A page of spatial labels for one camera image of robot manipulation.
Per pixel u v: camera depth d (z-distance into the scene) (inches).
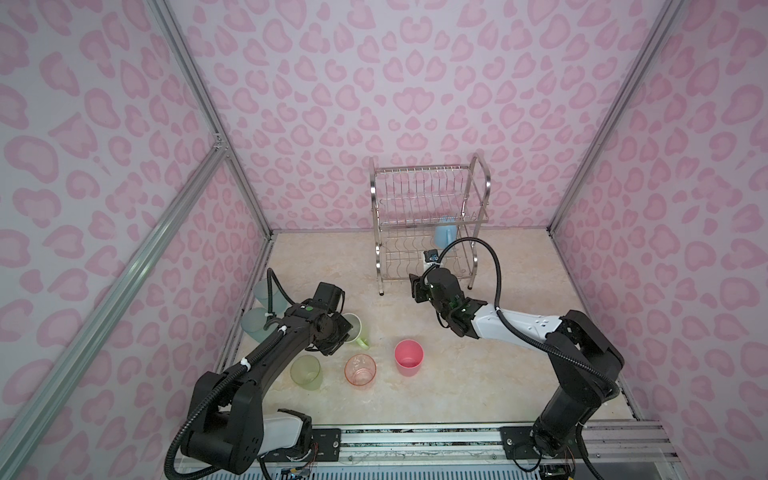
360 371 33.1
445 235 39.7
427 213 46.1
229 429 15.9
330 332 28.3
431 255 30.0
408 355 33.8
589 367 18.1
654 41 28.7
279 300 31.7
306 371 32.8
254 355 19.0
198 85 31.4
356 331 32.1
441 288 26.1
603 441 29.5
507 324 21.3
